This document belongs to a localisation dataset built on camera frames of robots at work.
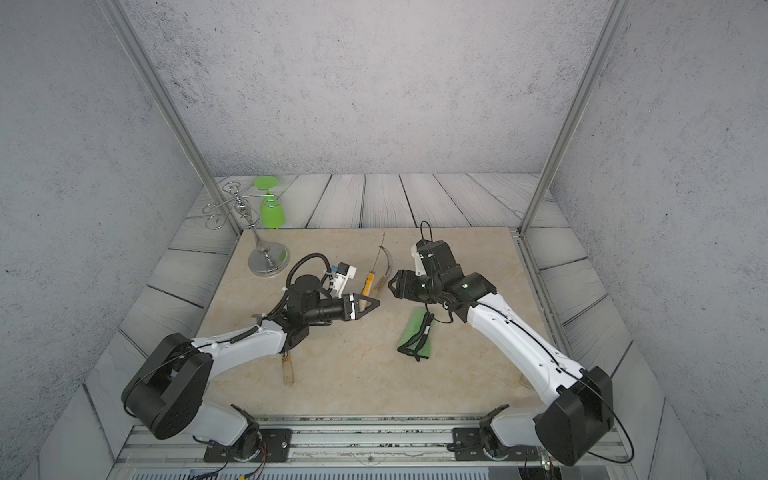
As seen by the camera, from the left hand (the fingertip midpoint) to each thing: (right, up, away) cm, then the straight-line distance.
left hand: (380, 308), depth 77 cm
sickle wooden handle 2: (-26, -19, +8) cm, 33 cm away
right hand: (+4, +6, -1) cm, 7 cm away
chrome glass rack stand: (-44, +12, +34) cm, 56 cm away
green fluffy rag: (+9, -9, +13) cm, 18 cm away
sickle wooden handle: (-3, +7, +2) cm, 8 cm away
